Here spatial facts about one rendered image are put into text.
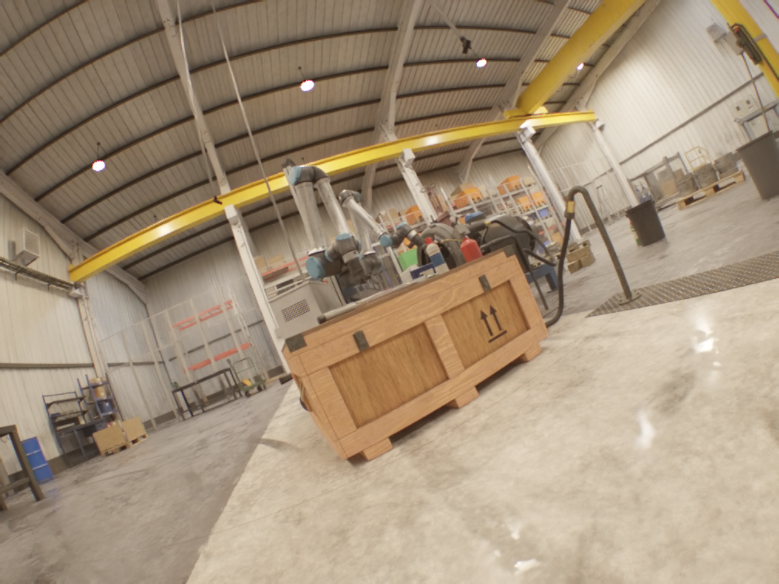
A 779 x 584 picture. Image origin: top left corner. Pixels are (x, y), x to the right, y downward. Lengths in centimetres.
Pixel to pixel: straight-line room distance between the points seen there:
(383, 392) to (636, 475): 81
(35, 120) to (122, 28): 329
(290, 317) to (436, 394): 139
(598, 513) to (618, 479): 8
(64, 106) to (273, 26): 574
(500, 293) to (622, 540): 110
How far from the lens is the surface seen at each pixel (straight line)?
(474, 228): 270
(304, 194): 216
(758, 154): 295
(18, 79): 994
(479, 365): 128
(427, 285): 121
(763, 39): 388
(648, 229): 337
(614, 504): 59
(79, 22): 906
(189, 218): 1101
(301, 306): 230
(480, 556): 59
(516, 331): 142
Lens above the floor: 40
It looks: 4 degrees up
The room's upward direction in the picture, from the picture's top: 24 degrees counter-clockwise
